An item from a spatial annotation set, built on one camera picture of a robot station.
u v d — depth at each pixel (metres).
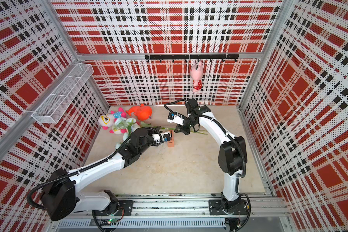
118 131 0.99
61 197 0.40
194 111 0.64
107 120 1.04
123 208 0.73
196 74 0.91
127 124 0.88
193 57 0.89
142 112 1.07
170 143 0.97
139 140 0.60
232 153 0.49
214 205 0.74
